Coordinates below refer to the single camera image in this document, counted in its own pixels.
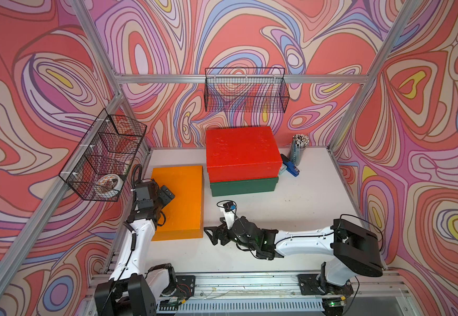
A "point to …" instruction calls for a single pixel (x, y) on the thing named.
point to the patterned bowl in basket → (108, 185)
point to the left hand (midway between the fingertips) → (165, 195)
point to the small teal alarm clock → (282, 168)
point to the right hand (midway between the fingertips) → (212, 230)
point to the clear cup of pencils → (299, 143)
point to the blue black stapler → (291, 168)
